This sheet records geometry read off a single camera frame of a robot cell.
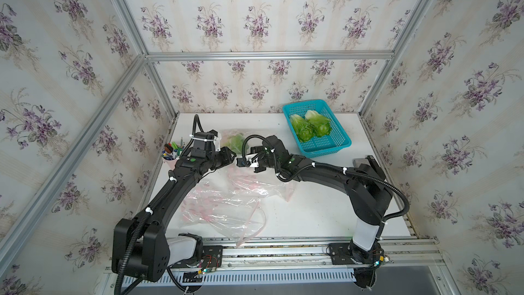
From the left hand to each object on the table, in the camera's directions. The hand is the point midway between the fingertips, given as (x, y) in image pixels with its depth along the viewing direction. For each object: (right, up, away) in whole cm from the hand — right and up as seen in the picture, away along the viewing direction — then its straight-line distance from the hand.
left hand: (234, 155), depth 83 cm
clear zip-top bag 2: (-1, -19, 0) cm, 19 cm away
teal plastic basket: (+50, +6, +21) cm, 55 cm away
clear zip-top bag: (+7, -14, +4) cm, 16 cm away
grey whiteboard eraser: (+62, -6, +13) cm, 64 cm away
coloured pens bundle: (-29, +1, +6) cm, 29 cm away
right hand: (+5, +2, +1) cm, 6 cm away
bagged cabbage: (0, +4, +13) cm, 14 cm away
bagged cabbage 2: (+42, +13, +22) cm, 49 cm away
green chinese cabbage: (+32, +11, +18) cm, 39 cm away
